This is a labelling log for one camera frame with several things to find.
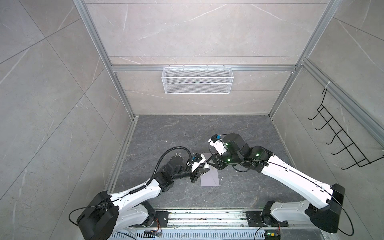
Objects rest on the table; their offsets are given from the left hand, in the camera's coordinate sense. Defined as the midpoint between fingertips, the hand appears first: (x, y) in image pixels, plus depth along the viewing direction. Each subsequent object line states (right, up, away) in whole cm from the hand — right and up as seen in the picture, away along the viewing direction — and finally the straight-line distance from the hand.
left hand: (207, 163), depth 74 cm
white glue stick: (-1, 0, -4) cm, 4 cm away
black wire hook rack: (+60, +5, -16) cm, 63 cm away
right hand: (+1, +2, -4) cm, 4 cm away
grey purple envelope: (+3, -12, +13) cm, 18 cm away
